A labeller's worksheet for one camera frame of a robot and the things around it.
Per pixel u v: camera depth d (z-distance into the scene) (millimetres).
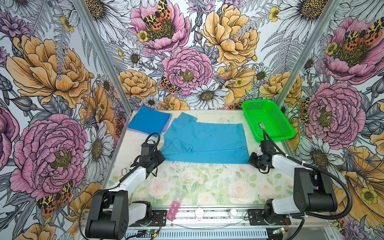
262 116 1185
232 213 714
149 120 1124
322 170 453
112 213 415
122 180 501
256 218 739
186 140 1043
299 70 965
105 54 894
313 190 442
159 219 731
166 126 1113
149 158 692
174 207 761
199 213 701
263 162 711
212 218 760
